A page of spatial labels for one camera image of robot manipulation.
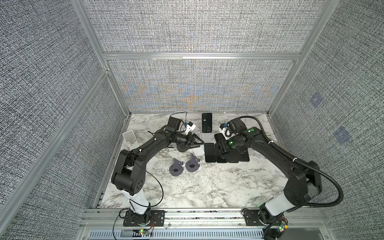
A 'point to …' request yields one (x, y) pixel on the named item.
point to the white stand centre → (199, 151)
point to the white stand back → (208, 137)
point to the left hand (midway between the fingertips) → (201, 144)
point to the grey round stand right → (192, 165)
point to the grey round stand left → (176, 169)
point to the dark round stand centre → (182, 147)
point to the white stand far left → (130, 138)
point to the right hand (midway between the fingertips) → (221, 145)
